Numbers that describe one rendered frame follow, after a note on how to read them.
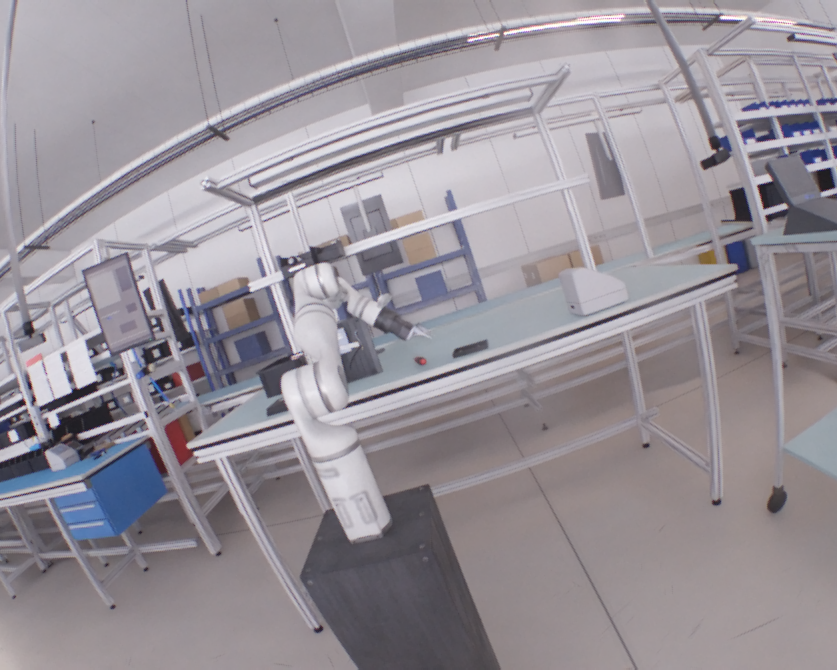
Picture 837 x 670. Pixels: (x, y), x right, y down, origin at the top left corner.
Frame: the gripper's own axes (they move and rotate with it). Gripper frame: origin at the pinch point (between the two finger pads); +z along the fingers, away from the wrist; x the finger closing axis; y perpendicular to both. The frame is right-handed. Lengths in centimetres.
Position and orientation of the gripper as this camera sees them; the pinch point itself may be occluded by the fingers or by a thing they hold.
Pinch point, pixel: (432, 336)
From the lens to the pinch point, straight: 133.1
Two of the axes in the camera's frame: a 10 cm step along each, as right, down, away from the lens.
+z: 8.8, 4.7, -0.9
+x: -2.0, 1.9, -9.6
